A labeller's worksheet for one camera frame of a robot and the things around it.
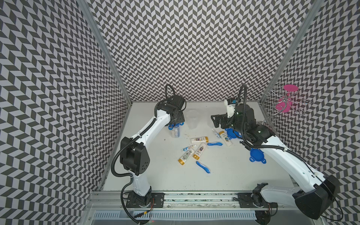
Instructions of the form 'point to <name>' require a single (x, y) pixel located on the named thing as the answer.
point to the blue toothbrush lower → (206, 168)
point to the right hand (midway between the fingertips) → (219, 117)
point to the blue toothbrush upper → (218, 144)
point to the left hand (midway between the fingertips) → (175, 120)
